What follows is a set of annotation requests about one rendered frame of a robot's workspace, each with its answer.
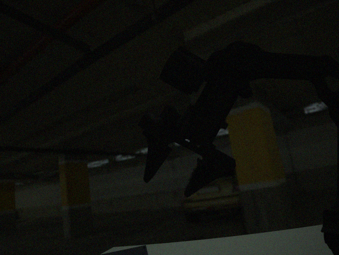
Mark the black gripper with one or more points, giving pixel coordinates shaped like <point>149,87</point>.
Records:
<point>201,127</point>

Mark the dark grey sloped panel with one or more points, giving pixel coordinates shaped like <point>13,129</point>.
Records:
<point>141,250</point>

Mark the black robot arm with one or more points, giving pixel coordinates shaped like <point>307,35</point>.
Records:
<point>228,73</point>

